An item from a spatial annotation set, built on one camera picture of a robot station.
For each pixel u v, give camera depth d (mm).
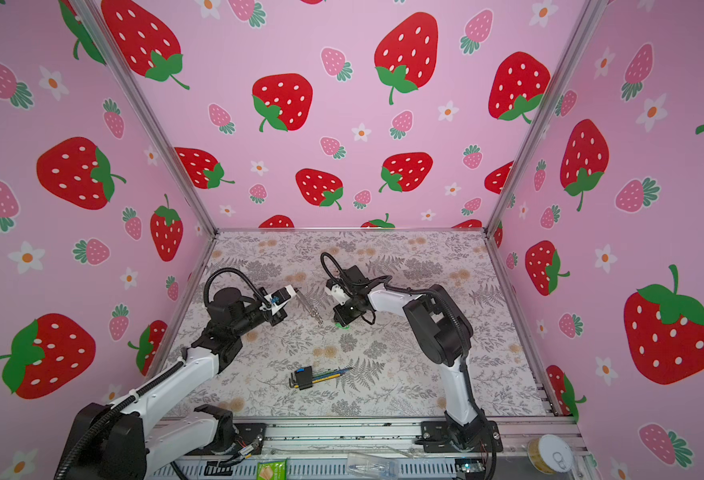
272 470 687
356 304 751
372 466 695
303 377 836
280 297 661
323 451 731
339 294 888
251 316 692
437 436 735
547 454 675
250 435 748
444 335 536
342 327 864
